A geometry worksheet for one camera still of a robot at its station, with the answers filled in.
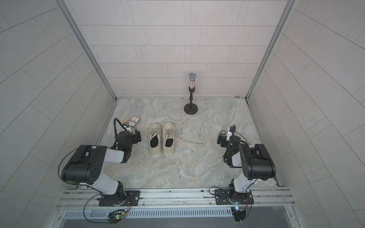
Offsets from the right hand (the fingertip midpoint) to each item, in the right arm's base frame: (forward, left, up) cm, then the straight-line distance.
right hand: (226, 132), depth 95 cm
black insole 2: (-8, +38, +6) cm, 39 cm away
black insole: (-7, +47, +7) cm, 48 cm away
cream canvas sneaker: (+1, +47, +8) cm, 48 cm away
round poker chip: (+1, +2, -1) cm, 3 cm away
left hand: (+5, +63, +3) cm, 64 cm away
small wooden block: (+14, +71, +3) cm, 72 cm away
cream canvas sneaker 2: (-1, +38, +7) cm, 39 cm away
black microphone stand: (+23, +22, 0) cm, 32 cm away
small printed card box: (+12, +64, +4) cm, 65 cm away
